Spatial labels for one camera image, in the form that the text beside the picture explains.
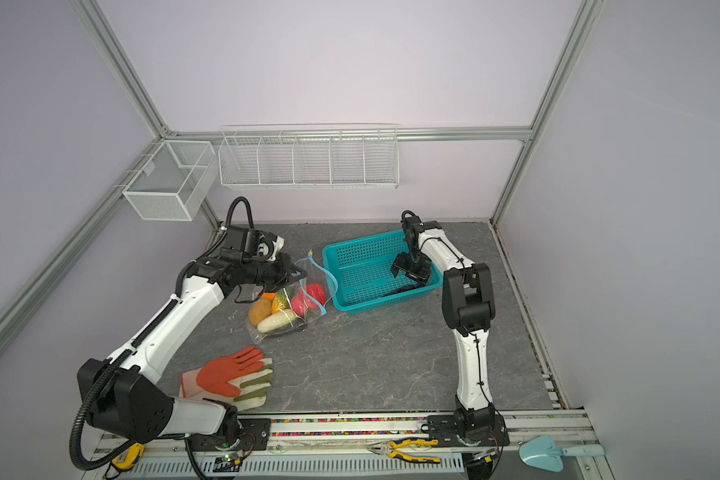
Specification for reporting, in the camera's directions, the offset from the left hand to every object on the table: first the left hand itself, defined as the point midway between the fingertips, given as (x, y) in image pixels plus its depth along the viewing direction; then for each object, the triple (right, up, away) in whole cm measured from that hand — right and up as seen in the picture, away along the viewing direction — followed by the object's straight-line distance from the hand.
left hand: (307, 276), depth 77 cm
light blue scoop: (+57, -41, -7) cm, 71 cm away
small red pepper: (+1, -5, +10) cm, 11 cm away
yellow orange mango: (-18, -12, +14) cm, 26 cm away
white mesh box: (-51, +29, +22) cm, 63 cm away
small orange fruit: (-8, -4, -5) cm, 10 cm away
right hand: (+28, -3, +22) cm, 35 cm away
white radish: (-11, -14, +10) cm, 21 cm away
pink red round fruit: (-2, -8, +4) cm, 9 cm away
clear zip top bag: (0, 0, +10) cm, 10 cm away
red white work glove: (-19, -29, +5) cm, 35 cm away
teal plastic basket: (+12, -3, +26) cm, 29 cm away
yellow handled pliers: (+21, -40, -6) cm, 46 cm away
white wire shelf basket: (+12, +40, +28) cm, 51 cm away
